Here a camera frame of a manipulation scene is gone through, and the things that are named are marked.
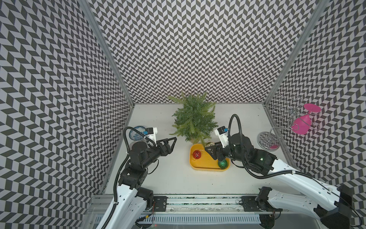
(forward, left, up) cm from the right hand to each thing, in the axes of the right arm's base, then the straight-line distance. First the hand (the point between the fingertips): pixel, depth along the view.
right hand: (209, 150), depth 71 cm
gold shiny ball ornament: (+1, 0, +3) cm, 4 cm away
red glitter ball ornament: (+5, +6, -15) cm, 17 cm away
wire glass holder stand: (+31, -58, -5) cm, 66 cm away
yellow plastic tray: (+2, -1, -22) cm, 22 cm away
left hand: (+4, +19, +3) cm, 19 cm away
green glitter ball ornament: (-1, -9, -16) cm, 19 cm away
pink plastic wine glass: (+14, -53, 0) cm, 55 cm away
